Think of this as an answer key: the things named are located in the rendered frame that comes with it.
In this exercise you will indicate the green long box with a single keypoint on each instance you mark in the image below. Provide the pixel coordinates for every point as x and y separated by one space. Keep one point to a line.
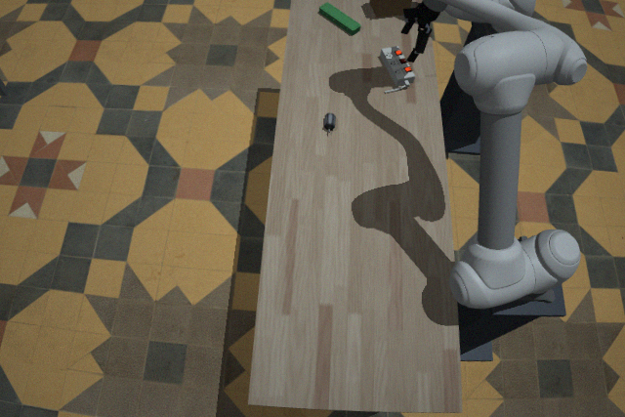
339 18

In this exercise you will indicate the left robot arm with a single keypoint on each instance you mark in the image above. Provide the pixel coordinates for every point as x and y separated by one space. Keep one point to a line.
499 71

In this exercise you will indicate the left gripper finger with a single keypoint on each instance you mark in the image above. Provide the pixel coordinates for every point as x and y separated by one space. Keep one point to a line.
408 25
419 49

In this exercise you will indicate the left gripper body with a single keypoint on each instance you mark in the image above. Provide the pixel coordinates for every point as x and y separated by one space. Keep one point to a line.
427 15

